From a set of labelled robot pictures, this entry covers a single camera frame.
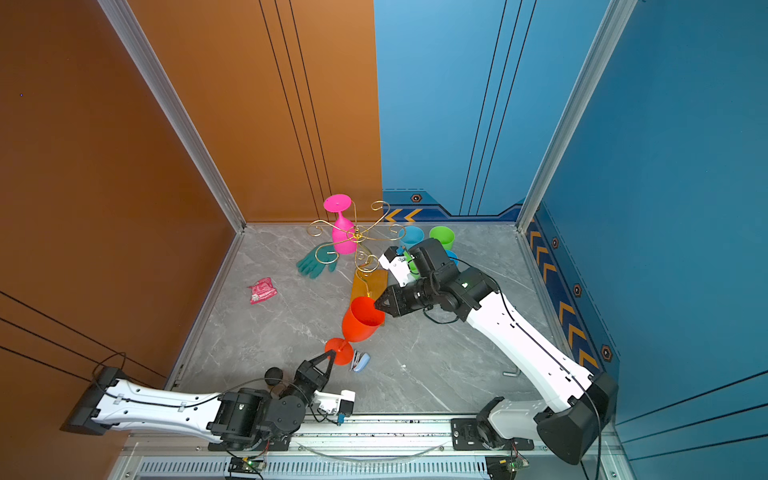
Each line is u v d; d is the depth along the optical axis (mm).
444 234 983
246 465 709
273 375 742
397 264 630
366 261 836
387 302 673
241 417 543
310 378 610
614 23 709
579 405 377
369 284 936
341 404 619
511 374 831
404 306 597
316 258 1089
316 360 667
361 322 606
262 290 994
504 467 700
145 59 762
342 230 828
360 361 828
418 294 577
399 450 726
